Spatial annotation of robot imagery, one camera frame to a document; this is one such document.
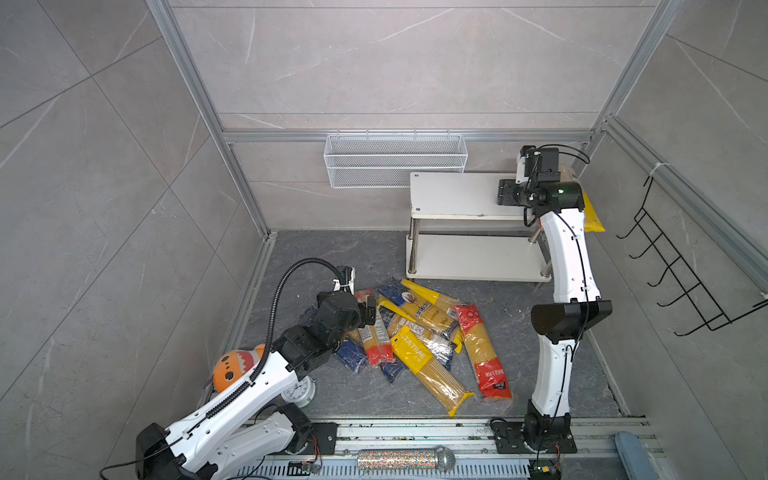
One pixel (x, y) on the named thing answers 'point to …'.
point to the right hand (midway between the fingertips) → (513, 186)
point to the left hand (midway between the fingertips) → (356, 288)
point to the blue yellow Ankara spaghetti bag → (430, 313)
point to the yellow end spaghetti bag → (443, 303)
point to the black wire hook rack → (660, 246)
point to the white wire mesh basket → (364, 161)
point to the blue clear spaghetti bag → (391, 369)
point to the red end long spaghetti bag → (487, 368)
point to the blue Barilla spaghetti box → (348, 351)
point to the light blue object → (638, 463)
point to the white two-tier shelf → (459, 232)
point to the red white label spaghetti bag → (375, 338)
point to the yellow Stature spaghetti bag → (421, 361)
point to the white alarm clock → (302, 392)
